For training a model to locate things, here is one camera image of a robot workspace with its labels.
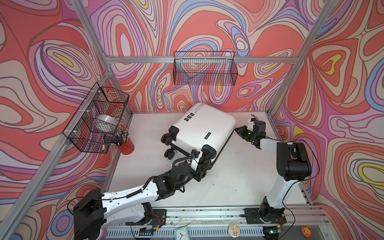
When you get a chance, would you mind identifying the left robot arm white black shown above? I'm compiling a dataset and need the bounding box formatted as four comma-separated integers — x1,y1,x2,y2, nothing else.
73,157,214,240

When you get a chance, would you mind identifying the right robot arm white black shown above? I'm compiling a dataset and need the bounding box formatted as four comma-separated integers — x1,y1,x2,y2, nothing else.
235,126,312,224

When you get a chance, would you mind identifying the round food badge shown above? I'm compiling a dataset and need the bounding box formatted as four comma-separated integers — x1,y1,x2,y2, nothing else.
228,223,241,238

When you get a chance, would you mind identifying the small white clock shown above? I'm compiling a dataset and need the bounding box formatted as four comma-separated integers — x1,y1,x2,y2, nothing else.
174,227,190,240

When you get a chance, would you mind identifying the red pen cup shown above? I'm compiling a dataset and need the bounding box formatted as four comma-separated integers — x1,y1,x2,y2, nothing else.
115,126,135,155

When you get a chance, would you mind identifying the red round sticker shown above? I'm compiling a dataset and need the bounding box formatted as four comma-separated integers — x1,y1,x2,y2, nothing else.
301,226,313,239

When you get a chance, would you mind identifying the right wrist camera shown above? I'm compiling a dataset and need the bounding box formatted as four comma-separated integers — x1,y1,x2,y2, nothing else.
248,118,266,133

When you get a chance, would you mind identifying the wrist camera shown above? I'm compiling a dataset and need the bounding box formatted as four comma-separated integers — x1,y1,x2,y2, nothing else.
248,118,266,133
189,149,200,172

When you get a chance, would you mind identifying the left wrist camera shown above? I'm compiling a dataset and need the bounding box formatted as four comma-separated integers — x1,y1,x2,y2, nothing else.
189,149,200,172

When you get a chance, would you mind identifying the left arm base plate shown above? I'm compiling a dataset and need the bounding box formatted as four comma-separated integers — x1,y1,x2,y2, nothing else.
125,209,167,227

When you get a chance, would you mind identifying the black wire basket on back wall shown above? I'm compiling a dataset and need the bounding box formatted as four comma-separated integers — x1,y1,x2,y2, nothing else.
173,50,238,86

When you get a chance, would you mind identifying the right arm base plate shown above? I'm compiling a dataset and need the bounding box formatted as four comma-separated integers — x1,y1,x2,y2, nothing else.
241,208,287,225

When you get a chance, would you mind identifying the black wire basket on left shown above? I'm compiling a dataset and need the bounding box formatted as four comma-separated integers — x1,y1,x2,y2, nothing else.
63,83,129,154

